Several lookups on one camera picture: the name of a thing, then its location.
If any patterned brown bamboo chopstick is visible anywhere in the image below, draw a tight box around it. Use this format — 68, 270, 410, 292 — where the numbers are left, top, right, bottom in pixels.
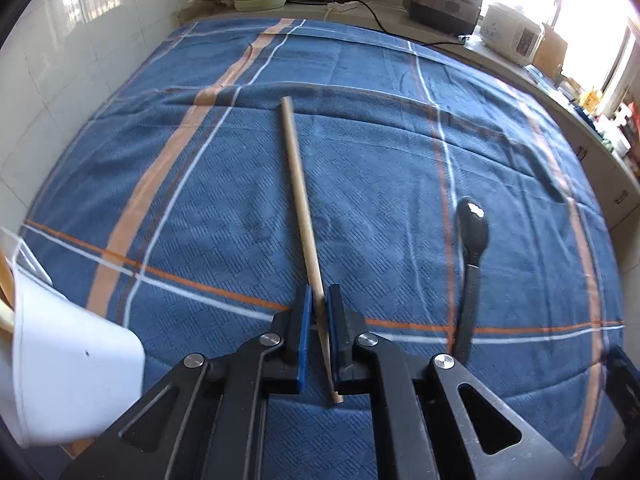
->
0, 252, 15, 308

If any black power cable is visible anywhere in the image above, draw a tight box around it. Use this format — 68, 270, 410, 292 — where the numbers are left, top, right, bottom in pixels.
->
286, 0, 467, 47

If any dark rice cooker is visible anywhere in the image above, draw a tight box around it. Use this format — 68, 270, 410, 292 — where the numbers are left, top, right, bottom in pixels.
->
402, 0, 483, 36

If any white rice cooker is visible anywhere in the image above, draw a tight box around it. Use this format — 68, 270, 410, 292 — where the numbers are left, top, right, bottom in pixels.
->
480, 3, 544, 67

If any white plastic utensil holder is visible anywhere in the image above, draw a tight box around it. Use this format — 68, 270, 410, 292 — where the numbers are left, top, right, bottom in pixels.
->
1, 230, 144, 448

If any white power strip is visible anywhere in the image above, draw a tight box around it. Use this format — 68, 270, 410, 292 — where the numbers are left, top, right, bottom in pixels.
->
326, 1, 359, 13

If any black spoon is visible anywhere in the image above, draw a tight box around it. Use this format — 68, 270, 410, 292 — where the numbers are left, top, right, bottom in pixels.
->
451, 197, 489, 364

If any cardboard box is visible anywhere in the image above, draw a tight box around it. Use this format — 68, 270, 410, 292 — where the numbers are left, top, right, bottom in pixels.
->
533, 24, 568, 81

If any green plate with eggs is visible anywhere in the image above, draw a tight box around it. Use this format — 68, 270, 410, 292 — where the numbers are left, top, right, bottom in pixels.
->
233, 0, 286, 12

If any blue plaid tablecloth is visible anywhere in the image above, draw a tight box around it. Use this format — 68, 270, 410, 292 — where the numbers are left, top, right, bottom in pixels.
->
21, 18, 624, 478

